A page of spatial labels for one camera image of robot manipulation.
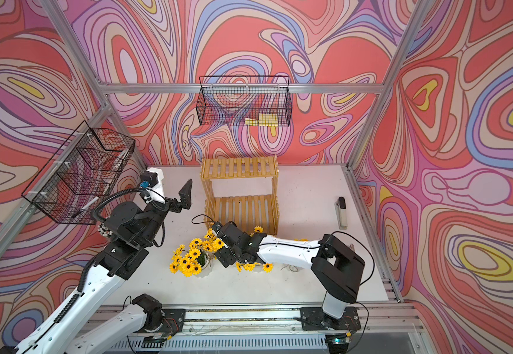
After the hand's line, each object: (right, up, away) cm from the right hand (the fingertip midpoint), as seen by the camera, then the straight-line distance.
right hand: (229, 252), depth 84 cm
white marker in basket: (-48, +17, -12) cm, 53 cm away
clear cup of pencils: (-43, +10, -7) cm, 45 cm away
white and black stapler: (+49, +15, +15) cm, 53 cm away
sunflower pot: (-9, +2, -12) cm, 15 cm away
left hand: (-12, +28, -20) cm, 37 cm away
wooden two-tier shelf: (+3, +24, +23) cm, 33 cm away
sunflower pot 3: (+14, -1, -12) cm, 19 cm away
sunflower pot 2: (-5, +5, -6) cm, 10 cm away
